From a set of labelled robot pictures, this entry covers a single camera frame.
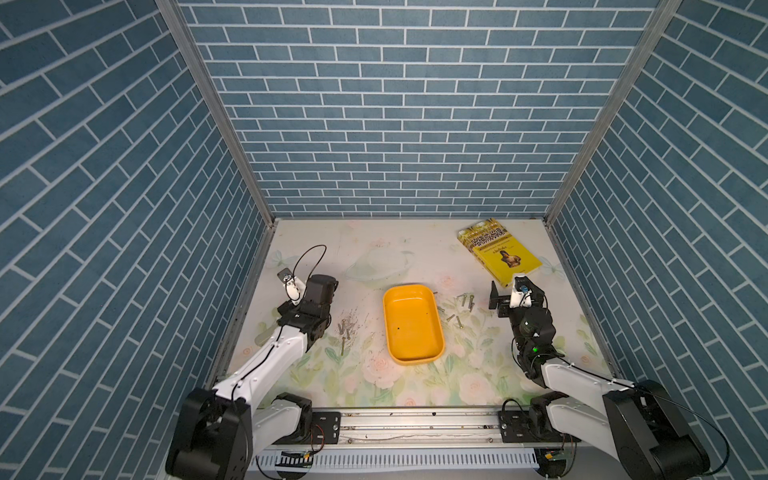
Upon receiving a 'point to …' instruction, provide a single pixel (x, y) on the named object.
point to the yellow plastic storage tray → (413, 323)
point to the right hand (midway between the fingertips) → (514, 282)
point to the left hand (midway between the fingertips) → (314, 290)
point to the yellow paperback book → (503, 255)
